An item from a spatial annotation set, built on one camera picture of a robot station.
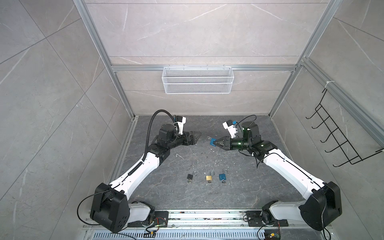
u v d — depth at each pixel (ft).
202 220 2.45
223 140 2.26
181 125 2.29
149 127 1.90
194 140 2.25
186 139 2.21
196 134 2.25
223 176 2.88
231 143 2.20
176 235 2.29
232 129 2.30
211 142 2.45
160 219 2.39
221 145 2.32
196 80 3.28
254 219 2.38
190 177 2.84
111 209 1.30
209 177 2.89
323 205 1.31
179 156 3.17
